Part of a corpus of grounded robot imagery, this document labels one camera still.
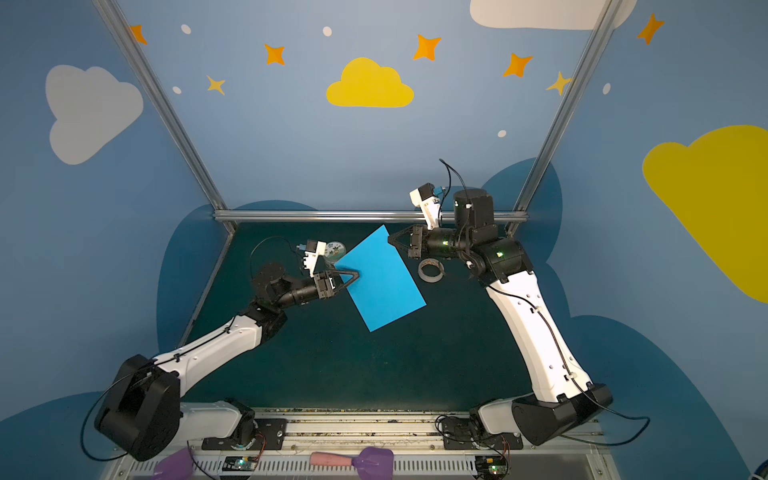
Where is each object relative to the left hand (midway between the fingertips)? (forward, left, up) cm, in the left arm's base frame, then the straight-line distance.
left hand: (356, 281), depth 71 cm
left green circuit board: (-34, +28, -29) cm, 53 cm away
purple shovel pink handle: (-34, -5, -26) cm, 43 cm away
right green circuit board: (-34, -34, -29) cm, 56 cm away
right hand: (+3, -8, +13) cm, 16 cm away
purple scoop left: (-35, +42, -28) cm, 62 cm away
